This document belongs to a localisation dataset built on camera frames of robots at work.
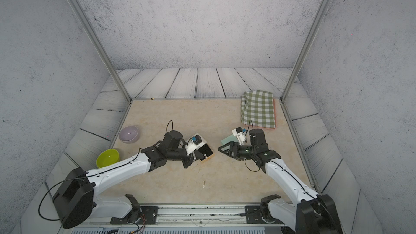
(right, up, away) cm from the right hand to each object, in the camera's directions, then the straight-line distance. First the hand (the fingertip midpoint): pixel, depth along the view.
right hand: (223, 151), depth 76 cm
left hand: (-9, -3, +1) cm, 10 cm away
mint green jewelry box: (+6, +2, +20) cm, 21 cm away
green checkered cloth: (+27, +22, +39) cm, 52 cm away
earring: (-9, -19, +6) cm, 22 cm away
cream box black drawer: (-8, -5, +17) cm, 20 cm away
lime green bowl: (-63, -7, +14) cm, 65 cm away
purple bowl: (-55, +5, +22) cm, 60 cm away
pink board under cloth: (+36, +14, +31) cm, 50 cm away
